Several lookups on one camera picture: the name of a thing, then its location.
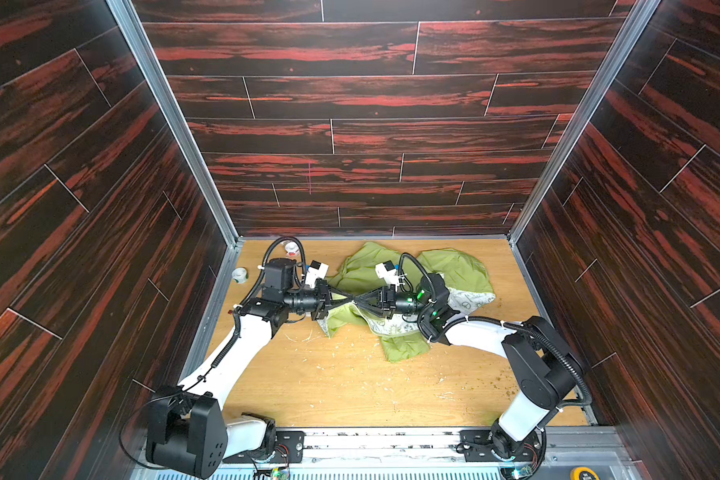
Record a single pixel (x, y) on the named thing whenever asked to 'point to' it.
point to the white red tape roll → (292, 248)
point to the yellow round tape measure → (576, 472)
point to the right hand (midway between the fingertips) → (356, 298)
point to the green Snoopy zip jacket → (403, 339)
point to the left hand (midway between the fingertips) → (353, 301)
